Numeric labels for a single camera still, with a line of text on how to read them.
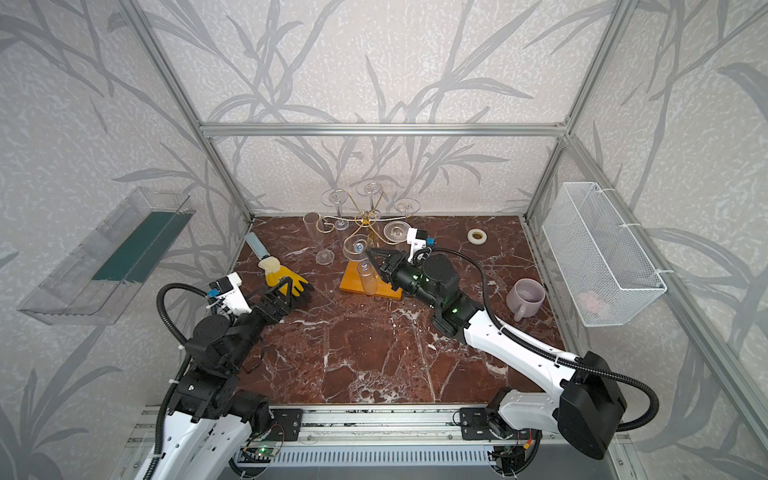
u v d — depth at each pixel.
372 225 0.75
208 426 0.50
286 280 0.66
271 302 0.62
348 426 0.75
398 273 0.61
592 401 0.39
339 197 0.79
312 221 0.93
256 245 1.06
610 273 0.60
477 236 1.14
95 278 0.64
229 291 0.59
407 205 0.79
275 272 1.01
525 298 0.91
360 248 0.68
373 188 0.81
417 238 0.65
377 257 0.66
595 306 0.72
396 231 0.72
